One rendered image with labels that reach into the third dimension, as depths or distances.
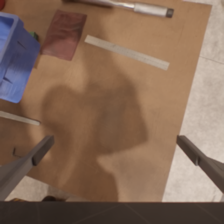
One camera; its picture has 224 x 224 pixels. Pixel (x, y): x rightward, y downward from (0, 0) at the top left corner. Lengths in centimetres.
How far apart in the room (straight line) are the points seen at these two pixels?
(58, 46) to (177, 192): 98
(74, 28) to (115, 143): 47
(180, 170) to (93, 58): 80
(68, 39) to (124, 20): 23
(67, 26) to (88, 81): 24
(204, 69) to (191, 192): 75
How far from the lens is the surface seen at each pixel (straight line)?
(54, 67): 70
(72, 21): 76
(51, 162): 65
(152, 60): 64
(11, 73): 48
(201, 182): 114
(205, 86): 118
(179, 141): 17
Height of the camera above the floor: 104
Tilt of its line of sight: 78 degrees down
